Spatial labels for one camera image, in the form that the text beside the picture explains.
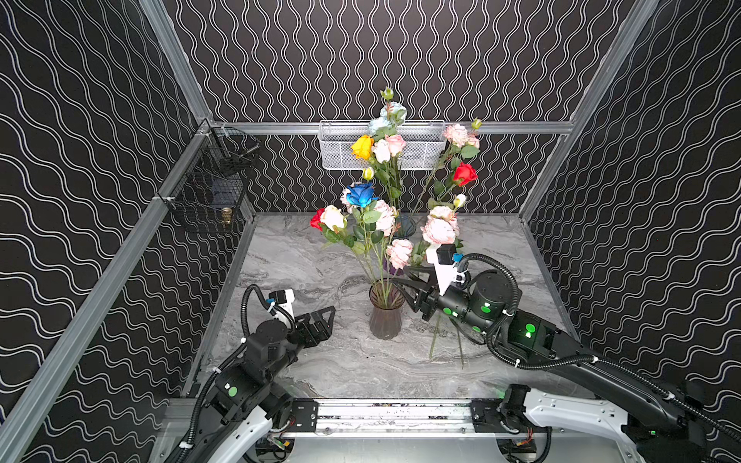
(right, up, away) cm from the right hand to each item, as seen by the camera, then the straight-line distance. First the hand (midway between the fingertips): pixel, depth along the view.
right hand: (399, 272), depth 60 cm
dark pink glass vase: (-2, -9, +18) cm, 20 cm away
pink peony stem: (+14, -23, +28) cm, 39 cm away
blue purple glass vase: (+3, +10, +16) cm, 19 cm away
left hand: (-16, -11, +9) cm, 22 cm away
